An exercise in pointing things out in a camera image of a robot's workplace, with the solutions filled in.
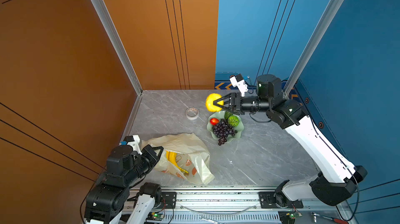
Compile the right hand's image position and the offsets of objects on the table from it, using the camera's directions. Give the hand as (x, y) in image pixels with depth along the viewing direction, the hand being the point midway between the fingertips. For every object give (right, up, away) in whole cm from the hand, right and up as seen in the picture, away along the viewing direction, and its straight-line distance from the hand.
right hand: (215, 105), depth 58 cm
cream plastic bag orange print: (-9, -21, +7) cm, 24 cm away
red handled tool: (+54, -51, +10) cm, 75 cm away
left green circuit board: (-26, -51, +13) cm, 58 cm away
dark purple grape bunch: (+6, -15, +32) cm, 35 cm away
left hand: (-20, -16, +3) cm, 26 cm away
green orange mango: (+10, -6, +40) cm, 41 cm away
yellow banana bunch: (-22, -27, +24) cm, 43 cm away
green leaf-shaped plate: (+6, -6, +42) cm, 42 cm away
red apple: (+1, -10, +34) cm, 35 cm away
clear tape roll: (-13, -6, +50) cm, 52 cm away
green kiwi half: (+13, -9, +36) cm, 39 cm away
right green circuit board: (+37, -49, +12) cm, 62 cm away
